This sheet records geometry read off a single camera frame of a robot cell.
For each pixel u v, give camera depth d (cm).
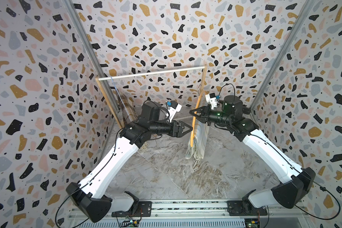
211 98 65
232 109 51
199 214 73
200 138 69
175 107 58
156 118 51
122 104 90
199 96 69
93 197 37
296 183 39
